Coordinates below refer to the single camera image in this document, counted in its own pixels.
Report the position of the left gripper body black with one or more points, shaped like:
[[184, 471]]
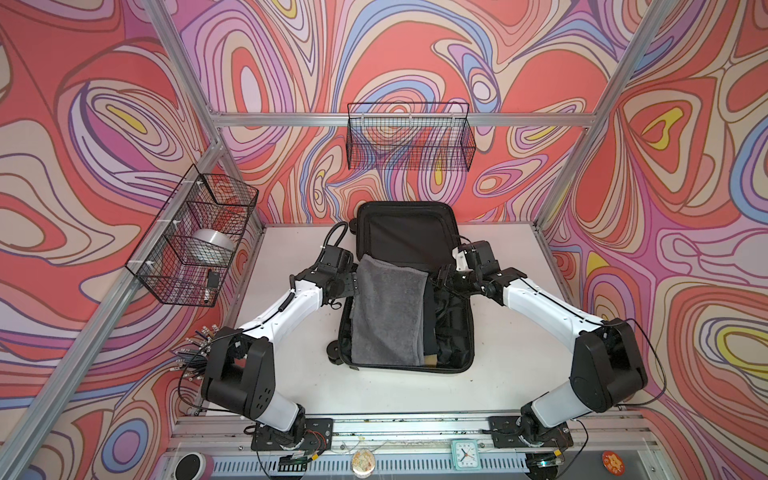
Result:
[[346, 285]]

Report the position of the grey towel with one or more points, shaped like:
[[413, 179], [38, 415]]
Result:
[[387, 318]]

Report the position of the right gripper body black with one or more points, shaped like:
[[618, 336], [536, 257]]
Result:
[[458, 283]]

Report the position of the black round speaker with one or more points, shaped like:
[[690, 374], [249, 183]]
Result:
[[193, 466]]

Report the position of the black wire basket back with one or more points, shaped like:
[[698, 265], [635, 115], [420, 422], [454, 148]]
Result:
[[411, 136]]

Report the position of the red pen cup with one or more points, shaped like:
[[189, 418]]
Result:
[[191, 358]]

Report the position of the round beige badge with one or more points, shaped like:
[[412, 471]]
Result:
[[363, 463]]

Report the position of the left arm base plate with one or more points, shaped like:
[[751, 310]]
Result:
[[315, 437]]

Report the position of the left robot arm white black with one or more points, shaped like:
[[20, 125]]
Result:
[[240, 373]]

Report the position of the black wire basket left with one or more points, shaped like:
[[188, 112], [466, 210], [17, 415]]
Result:
[[168, 262]]

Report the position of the small teal clock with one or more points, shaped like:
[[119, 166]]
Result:
[[465, 455]]

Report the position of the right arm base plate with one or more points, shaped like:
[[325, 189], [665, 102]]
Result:
[[525, 432]]

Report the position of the black suitcase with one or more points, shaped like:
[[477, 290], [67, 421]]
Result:
[[419, 235]]

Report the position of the black wire basket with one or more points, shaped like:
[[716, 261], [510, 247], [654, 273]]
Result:
[[168, 262], [411, 136]]

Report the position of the small black device in basket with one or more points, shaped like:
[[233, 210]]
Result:
[[213, 281]]

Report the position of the round orange sticker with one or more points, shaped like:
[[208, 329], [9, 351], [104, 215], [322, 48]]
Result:
[[613, 463]]

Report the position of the black t-shirt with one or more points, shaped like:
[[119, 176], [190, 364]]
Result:
[[430, 345]]

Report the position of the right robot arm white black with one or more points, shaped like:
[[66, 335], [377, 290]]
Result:
[[607, 367]]

